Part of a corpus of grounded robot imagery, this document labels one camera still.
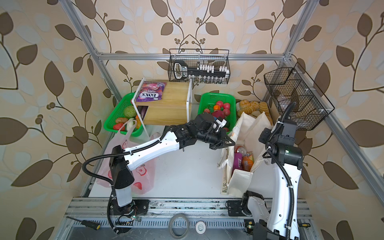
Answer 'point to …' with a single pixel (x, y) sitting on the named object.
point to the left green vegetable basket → (118, 113)
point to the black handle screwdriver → (96, 226)
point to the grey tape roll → (179, 226)
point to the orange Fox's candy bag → (248, 161)
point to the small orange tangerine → (217, 107)
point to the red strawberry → (118, 126)
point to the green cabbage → (130, 111)
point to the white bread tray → (237, 108)
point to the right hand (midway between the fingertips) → (270, 135)
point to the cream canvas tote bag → (238, 184)
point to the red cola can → (240, 149)
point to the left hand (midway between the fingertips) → (238, 144)
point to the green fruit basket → (209, 100)
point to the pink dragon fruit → (218, 113)
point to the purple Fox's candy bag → (151, 90)
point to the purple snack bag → (237, 161)
